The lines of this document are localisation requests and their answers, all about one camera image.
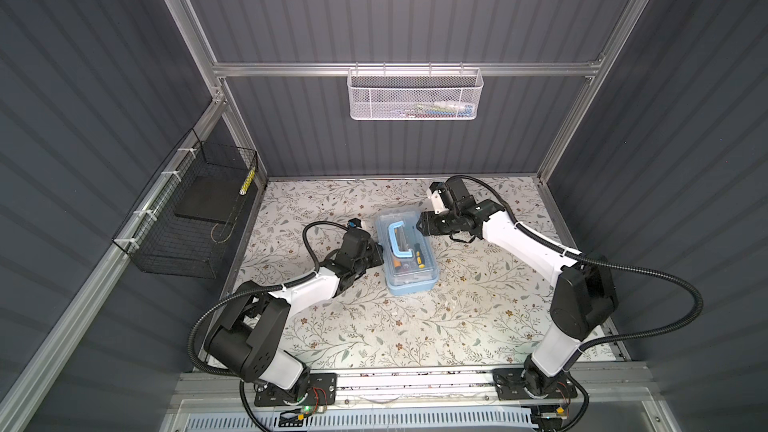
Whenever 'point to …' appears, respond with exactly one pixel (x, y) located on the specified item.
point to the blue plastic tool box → (409, 261)
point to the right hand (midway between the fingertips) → (427, 226)
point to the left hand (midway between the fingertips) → (383, 249)
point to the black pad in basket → (212, 197)
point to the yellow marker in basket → (248, 180)
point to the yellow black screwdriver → (419, 256)
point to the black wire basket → (182, 223)
